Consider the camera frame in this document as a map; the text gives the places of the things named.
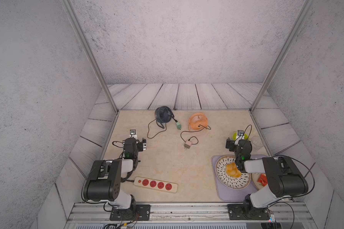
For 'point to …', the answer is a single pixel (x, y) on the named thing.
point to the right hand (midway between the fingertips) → (238, 137)
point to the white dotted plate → (227, 181)
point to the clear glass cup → (257, 142)
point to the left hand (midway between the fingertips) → (137, 138)
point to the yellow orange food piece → (232, 170)
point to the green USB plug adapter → (178, 125)
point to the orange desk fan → (198, 121)
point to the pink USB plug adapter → (187, 144)
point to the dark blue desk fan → (163, 114)
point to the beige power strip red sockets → (155, 184)
